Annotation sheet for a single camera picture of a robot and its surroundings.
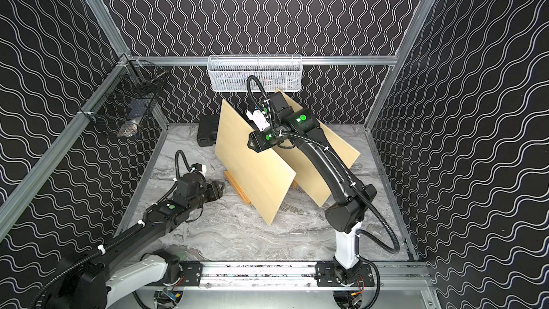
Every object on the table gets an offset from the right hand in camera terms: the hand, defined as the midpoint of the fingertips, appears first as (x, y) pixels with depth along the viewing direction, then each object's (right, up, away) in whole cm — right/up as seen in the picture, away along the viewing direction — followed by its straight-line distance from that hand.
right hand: (255, 140), depth 74 cm
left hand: (-15, -16, +11) cm, 25 cm away
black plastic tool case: (-29, +7, +38) cm, 48 cm away
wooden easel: (-10, -18, +17) cm, 27 cm away
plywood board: (+4, -13, -1) cm, 13 cm away
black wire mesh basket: (-60, +23, +24) cm, 68 cm away
